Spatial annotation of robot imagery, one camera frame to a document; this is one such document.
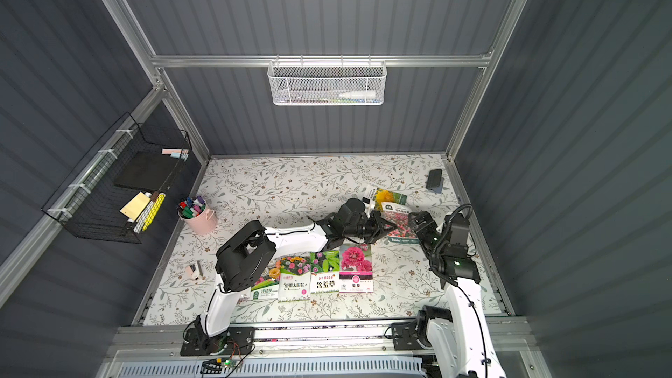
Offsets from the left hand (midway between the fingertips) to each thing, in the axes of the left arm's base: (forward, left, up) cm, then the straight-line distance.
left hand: (403, 232), depth 79 cm
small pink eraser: (-6, +70, -15) cm, 72 cm away
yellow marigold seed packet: (+24, +1, -15) cm, 28 cm away
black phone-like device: (+31, -21, -12) cm, 39 cm away
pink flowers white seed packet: (+8, 0, -4) cm, 9 cm away
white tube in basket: (+44, +12, +20) cm, 50 cm away
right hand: (+2, -4, +1) cm, 5 cm away
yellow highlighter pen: (+3, +70, +12) cm, 71 cm away
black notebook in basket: (+14, +76, +14) cm, 79 cm away
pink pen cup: (+10, +69, -4) cm, 70 cm away
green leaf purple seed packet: (-5, +25, -15) cm, 29 cm away
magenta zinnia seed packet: (-5, +14, -15) cm, 21 cm away
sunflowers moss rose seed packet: (-7, +34, -15) cm, 38 cm away
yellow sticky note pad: (+2, +75, +12) cm, 76 cm away
